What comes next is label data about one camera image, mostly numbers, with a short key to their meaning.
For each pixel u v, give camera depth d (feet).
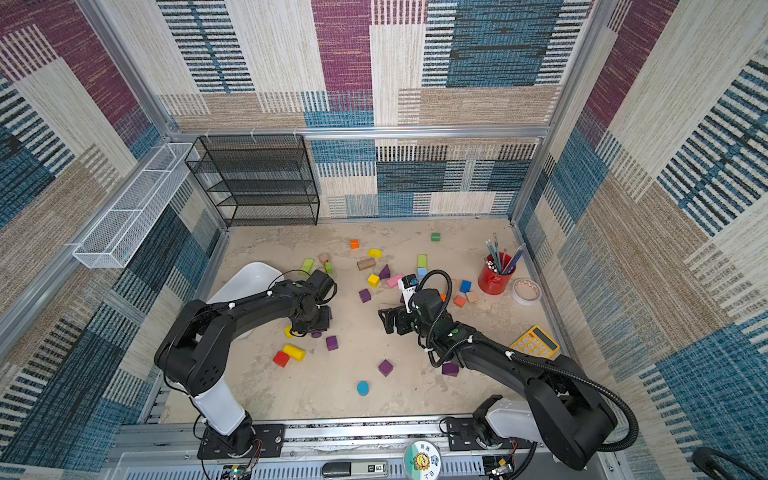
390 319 2.49
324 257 3.53
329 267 3.41
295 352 2.83
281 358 2.79
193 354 1.54
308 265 3.48
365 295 3.22
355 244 3.68
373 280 3.32
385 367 2.73
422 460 2.09
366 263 3.53
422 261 3.55
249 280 3.34
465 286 3.26
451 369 2.63
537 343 2.86
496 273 2.99
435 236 3.80
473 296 3.24
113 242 2.32
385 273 3.35
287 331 2.99
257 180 3.59
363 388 2.65
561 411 1.36
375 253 3.64
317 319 2.64
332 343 2.86
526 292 3.25
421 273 2.40
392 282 3.35
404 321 2.47
